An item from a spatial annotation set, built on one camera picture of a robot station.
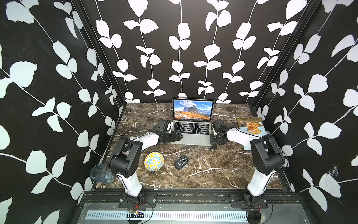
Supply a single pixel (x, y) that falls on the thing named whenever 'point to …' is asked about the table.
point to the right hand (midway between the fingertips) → (211, 138)
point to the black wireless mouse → (181, 162)
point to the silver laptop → (193, 117)
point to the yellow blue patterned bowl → (154, 161)
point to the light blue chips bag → (253, 125)
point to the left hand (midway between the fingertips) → (179, 134)
